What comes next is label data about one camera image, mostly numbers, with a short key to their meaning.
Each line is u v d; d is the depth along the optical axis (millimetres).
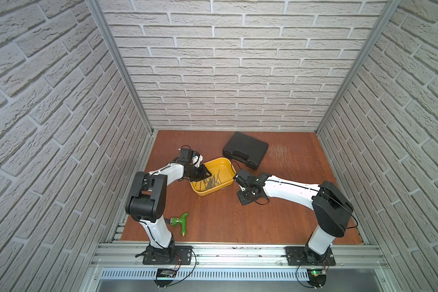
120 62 859
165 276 705
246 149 1037
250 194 626
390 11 696
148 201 488
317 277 700
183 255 735
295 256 737
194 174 830
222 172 974
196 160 855
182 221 813
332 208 454
